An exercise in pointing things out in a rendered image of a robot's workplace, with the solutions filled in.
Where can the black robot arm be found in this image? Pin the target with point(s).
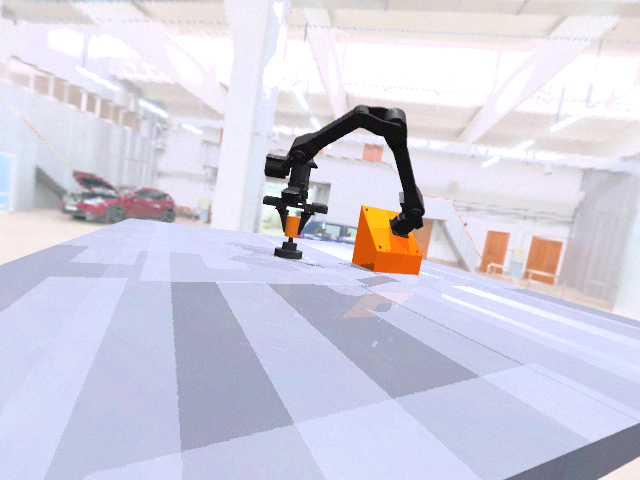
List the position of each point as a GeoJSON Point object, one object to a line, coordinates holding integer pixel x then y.
{"type": "Point", "coordinates": [388, 123]}

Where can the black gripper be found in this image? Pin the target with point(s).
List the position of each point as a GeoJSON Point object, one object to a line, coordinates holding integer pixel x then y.
{"type": "Point", "coordinates": [309, 209]}

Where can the orange knob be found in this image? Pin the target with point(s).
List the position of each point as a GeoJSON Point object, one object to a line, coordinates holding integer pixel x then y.
{"type": "Point", "coordinates": [292, 224]}

